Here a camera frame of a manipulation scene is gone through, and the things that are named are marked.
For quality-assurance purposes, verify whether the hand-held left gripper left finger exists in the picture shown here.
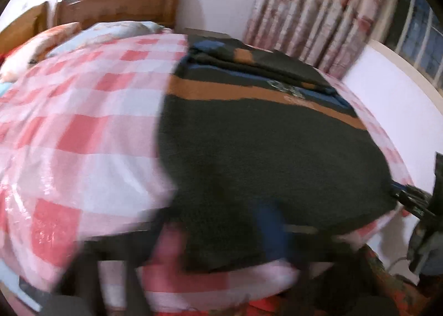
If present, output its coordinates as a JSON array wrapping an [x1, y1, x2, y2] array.
[[45, 229, 163, 316]]

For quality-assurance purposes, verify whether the pink floral curtain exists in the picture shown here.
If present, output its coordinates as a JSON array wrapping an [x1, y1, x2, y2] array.
[[242, 0, 398, 79]]

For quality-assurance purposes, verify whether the large wooden headboard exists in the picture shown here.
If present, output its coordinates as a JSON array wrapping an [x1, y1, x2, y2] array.
[[53, 0, 185, 31]]

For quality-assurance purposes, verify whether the window with cream grille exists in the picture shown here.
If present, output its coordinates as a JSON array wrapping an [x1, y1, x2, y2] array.
[[367, 0, 443, 90]]

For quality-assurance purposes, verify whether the wooden nightstand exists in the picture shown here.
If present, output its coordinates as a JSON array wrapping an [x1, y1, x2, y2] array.
[[183, 28, 232, 40]]

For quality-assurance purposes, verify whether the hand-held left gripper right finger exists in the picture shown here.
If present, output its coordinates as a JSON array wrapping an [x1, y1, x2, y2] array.
[[253, 202, 398, 316]]

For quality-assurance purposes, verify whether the dark striped knit sweater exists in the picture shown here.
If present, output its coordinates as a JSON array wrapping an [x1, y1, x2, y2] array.
[[157, 34, 398, 273]]

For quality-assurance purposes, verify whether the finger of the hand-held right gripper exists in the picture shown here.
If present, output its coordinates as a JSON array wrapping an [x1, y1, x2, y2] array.
[[398, 195, 438, 221], [390, 181, 431, 201]]

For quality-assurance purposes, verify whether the orange floral pillow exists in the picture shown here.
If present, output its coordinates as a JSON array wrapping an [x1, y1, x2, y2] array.
[[0, 22, 82, 83]]

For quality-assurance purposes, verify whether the small wooden headboard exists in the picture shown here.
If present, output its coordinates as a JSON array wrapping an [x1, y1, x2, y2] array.
[[0, 2, 49, 55]]

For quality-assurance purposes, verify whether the light blue floral pillow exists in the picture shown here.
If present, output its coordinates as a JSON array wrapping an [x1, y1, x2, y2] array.
[[45, 21, 172, 59]]

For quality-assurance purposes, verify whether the pink checkered tablecloth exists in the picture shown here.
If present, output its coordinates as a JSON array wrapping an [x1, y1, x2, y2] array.
[[0, 33, 416, 313]]

